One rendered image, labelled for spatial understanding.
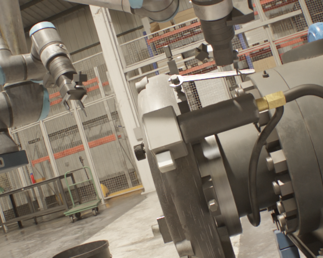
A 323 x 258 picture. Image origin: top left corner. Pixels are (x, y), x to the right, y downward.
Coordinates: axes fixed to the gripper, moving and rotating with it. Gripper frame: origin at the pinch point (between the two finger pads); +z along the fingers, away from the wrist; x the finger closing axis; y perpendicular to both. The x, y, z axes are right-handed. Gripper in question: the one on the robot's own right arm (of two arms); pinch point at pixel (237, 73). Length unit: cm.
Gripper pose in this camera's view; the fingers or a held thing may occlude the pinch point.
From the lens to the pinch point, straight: 111.7
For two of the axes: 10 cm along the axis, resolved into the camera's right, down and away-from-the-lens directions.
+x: -1.0, 7.7, -6.3
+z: 2.7, 6.3, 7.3
